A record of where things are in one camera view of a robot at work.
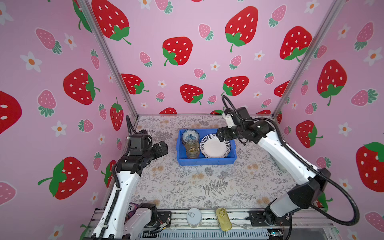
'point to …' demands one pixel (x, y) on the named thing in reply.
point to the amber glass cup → (192, 150)
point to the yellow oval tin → (223, 219)
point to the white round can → (194, 217)
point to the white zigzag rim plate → (211, 147)
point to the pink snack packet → (132, 207)
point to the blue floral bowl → (190, 136)
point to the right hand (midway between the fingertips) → (223, 131)
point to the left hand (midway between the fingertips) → (160, 147)
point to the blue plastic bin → (183, 161)
